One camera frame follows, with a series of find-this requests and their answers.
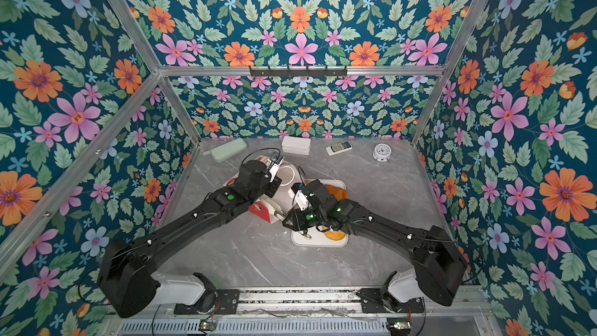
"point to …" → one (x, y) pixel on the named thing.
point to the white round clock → (382, 152)
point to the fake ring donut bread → (335, 235)
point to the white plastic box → (298, 145)
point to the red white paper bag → (273, 208)
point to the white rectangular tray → (312, 238)
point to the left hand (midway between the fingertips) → (278, 166)
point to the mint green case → (225, 151)
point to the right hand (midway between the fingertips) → (285, 220)
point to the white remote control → (338, 148)
